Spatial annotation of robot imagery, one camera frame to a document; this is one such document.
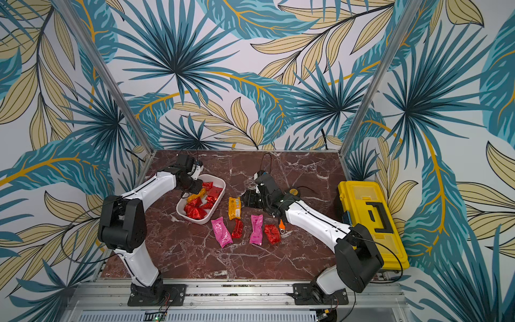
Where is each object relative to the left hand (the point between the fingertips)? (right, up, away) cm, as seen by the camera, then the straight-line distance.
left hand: (195, 188), depth 94 cm
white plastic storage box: (+9, +3, +6) cm, 11 cm away
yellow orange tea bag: (+19, -9, -1) cm, 21 cm away
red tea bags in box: (+1, -9, -4) cm, 10 cm away
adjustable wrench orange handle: (+40, -16, -4) cm, 43 cm away
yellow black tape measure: (+47, -2, +5) cm, 47 cm away
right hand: (+24, -2, -11) cm, 27 cm away
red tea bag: (+36, -19, -8) cm, 41 cm away
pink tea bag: (+15, -20, -9) cm, 27 cm away
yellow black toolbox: (+71, -4, -14) cm, 73 cm away
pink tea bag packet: (+29, -18, -9) cm, 35 cm away
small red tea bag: (+21, -16, -8) cm, 28 cm away
